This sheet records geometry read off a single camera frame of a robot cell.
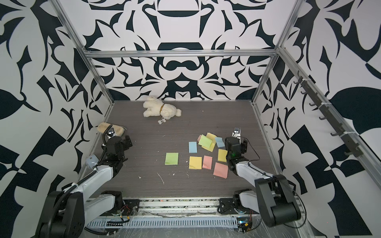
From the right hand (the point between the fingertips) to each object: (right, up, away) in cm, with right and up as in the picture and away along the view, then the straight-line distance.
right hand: (238, 136), depth 89 cm
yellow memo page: (-8, -13, +6) cm, 17 cm away
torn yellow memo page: (-14, -2, +10) cm, 17 cm away
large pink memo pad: (-11, -19, -4) cm, 22 cm away
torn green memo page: (-19, -4, +7) cm, 21 cm away
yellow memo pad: (-25, -16, 0) cm, 30 cm away
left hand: (-71, 0, -3) cm, 71 cm away
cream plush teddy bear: (-52, +18, +16) cm, 57 cm away
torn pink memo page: (-23, -3, +10) cm, 25 cm away
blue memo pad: (-27, -7, +5) cm, 28 cm away
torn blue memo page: (-9, -5, +9) cm, 14 cm away
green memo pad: (-40, -14, +2) cm, 42 cm away
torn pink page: (-18, -16, 0) cm, 24 cm away
